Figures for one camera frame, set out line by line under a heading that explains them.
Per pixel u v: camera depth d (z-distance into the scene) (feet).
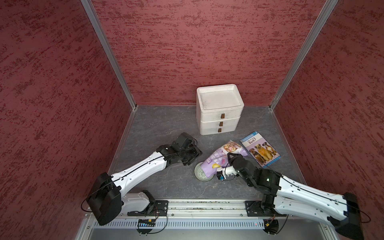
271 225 2.31
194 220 2.35
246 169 1.75
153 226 2.33
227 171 2.16
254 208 2.42
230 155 2.42
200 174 2.77
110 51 2.88
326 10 2.35
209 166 2.42
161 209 2.43
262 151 3.11
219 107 2.89
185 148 2.04
